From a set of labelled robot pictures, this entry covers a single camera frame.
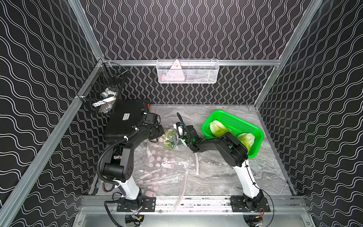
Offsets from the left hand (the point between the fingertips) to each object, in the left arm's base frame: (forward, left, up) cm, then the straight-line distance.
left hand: (162, 130), depth 94 cm
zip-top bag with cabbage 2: (-27, -4, -4) cm, 27 cm away
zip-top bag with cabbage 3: (-37, -9, -10) cm, 39 cm away
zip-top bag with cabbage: (-17, -7, -2) cm, 19 cm away
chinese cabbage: (+5, -38, -1) cm, 38 cm away
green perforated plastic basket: (+12, -52, -4) cm, 54 cm away
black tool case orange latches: (+15, +30, -3) cm, 34 cm away
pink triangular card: (+26, -7, +27) cm, 38 cm away
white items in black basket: (+2, +31, +19) cm, 37 cm away
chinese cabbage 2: (-3, -55, +1) cm, 55 cm away
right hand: (-3, -4, -4) cm, 7 cm away
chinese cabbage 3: (-9, -6, +5) cm, 12 cm away
